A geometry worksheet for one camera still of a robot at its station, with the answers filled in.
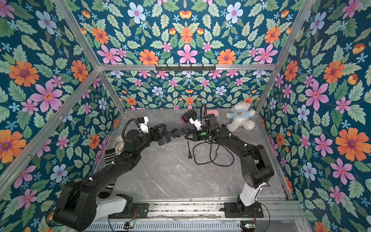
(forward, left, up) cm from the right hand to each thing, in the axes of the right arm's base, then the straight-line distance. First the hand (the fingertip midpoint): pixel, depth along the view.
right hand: (189, 134), depth 84 cm
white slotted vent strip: (-43, +10, -19) cm, 48 cm away
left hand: (0, +14, +7) cm, 16 cm away
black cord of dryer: (-9, -13, -17) cm, 23 cm away
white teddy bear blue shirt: (+25, -36, -11) cm, 45 cm away
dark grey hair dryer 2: (+31, +1, -14) cm, 34 cm away
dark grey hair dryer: (-6, +13, +4) cm, 15 cm away
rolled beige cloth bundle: (0, +49, -13) cm, 50 cm away
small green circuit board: (-43, +30, -20) cm, 56 cm away
